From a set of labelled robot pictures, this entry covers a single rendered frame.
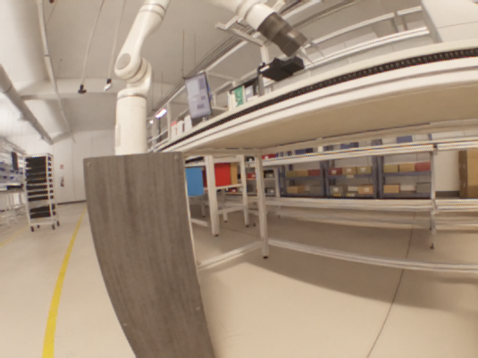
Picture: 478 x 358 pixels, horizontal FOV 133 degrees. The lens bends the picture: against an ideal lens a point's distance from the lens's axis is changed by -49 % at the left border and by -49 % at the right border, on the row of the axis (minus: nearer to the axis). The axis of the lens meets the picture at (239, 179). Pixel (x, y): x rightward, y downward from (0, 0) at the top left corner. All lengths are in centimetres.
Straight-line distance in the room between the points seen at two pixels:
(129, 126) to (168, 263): 37
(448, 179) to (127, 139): 482
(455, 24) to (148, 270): 87
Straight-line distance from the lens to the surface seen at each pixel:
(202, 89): 237
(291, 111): 54
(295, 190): 522
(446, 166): 477
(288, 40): 57
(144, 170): 48
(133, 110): 59
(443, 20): 54
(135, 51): 65
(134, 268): 52
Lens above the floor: 79
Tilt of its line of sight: 2 degrees down
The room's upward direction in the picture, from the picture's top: 5 degrees counter-clockwise
